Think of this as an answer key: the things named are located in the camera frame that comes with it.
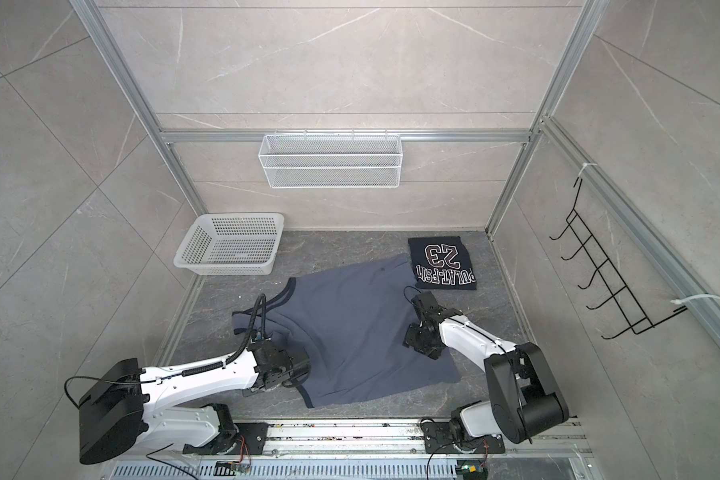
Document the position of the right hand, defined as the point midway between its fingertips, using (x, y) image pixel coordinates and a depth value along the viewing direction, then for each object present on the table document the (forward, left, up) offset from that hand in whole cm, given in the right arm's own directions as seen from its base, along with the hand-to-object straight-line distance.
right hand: (413, 341), depth 90 cm
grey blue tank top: (+6, +19, +1) cm, 20 cm away
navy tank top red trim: (+27, -13, +4) cm, 30 cm away
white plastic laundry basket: (+36, +63, +8) cm, 73 cm away
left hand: (-10, +42, +4) cm, 43 cm away
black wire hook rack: (-7, -40, +31) cm, 51 cm away
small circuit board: (-31, +48, 0) cm, 57 cm away
